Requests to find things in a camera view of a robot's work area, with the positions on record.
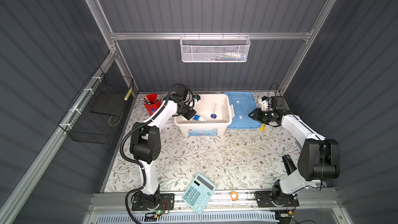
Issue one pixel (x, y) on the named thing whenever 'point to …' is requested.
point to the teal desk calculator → (199, 193)
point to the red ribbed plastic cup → (152, 102)
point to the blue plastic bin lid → (243, 103)
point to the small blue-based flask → (214, 115)
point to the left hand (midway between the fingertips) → (191, 113)
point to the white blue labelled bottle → (199, 118)
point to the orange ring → (232, 198)
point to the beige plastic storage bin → (217, 110)
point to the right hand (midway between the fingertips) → (253, 115)
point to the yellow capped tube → (263, 127)
